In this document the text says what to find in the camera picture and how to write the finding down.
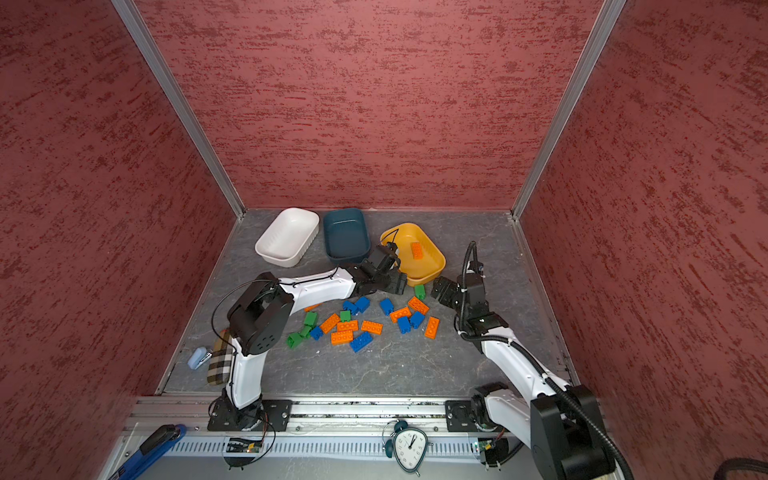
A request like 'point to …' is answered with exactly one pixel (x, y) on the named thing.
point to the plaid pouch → (220, 366)
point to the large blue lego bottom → (360, 342)
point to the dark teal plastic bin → (346, 235)
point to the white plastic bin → (287, 237)
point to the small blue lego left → (316, 333)
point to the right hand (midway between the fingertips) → (442, 290)
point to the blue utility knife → (164, 440)
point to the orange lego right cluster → (405, 312)
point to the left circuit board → (238, 445)
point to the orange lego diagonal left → (329, 323)
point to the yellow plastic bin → (433, 261)
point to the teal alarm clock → (408, 446)
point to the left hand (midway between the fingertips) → (394, 282)
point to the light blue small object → (198, 358)
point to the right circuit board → (496, 450)
